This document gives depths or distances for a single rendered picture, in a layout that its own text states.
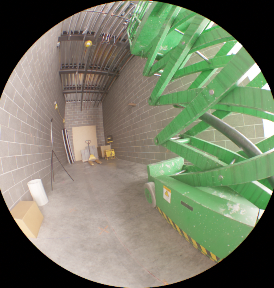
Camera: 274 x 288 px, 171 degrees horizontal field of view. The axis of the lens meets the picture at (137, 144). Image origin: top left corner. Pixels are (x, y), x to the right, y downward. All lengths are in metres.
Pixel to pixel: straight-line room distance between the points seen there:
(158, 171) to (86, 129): 6.52
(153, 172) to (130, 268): 1.04
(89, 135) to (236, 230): 7.29
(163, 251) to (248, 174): 0.69
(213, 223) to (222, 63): 1.11
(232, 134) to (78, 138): 7.20
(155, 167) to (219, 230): 0.97
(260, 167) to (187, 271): 0.67
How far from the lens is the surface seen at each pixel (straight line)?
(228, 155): 0.92
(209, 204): 0.49
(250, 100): 0.55
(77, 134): 7.13
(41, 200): 1.81
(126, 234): 0.93
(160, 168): 1.19
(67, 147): 6.02
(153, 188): 0.97
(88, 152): 5.75
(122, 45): 4.03
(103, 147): 5.74
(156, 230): 0.92
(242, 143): 0.69
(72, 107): 7.75
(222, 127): 0.72
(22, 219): 1.18
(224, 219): 0.47
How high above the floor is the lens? 0.76
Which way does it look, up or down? 1 degrees down
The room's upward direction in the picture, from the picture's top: 7 degrees counter-clockwise
